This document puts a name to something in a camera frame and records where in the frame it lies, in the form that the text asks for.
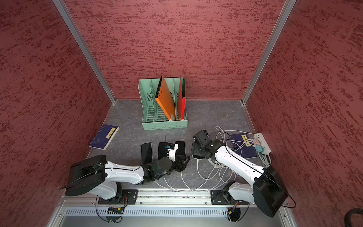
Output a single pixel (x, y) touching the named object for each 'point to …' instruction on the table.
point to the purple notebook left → (104, 137)
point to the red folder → (181, 102)
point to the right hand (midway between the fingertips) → (197, 153)
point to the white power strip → (266, 149)
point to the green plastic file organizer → (153, 117)
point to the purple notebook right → (243, 144)
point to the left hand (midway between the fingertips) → (187, 160)
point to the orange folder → (164, 97)
